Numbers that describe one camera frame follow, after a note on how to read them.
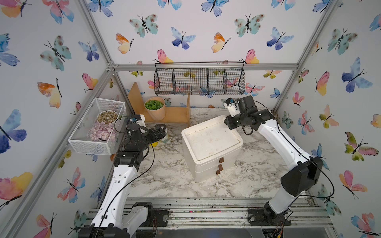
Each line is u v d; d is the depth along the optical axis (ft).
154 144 3.31
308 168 1.45
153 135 2.13
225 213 2.52
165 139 3.25
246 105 2.01
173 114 3.87
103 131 2.06
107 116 2.33
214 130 2.64
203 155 2.32
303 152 1.52
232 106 2.38
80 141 1.94
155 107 3.20
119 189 1.44
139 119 2.08
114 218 1.27
